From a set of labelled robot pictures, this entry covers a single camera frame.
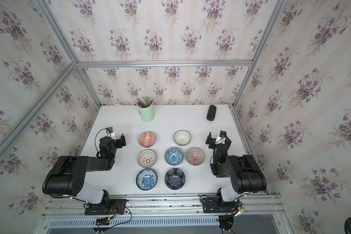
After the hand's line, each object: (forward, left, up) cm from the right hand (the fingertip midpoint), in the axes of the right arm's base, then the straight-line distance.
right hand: (220, 134), depth 89 cm
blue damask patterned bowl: (-11, +29, -10) cm, 32 cm away
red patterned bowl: (+1, +48, -9) cm, 49 cm away
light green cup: (+20, +50, -4) cm, 54 cm away
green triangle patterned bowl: (+2, +23, -9) cm, 25 cm away
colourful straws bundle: (+27, +52, +1) cm, 58 cm away
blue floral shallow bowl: (-25, +44, -10) cm, 51 cm away
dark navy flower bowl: (-25, +28, -10) cm, 38 cm away
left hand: (0, +66, -3) cm, 66 cm away
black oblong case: (+26, 0, -10) cm, 28 cm away
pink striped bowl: (-11, +16, -9) cm, 21 cm away
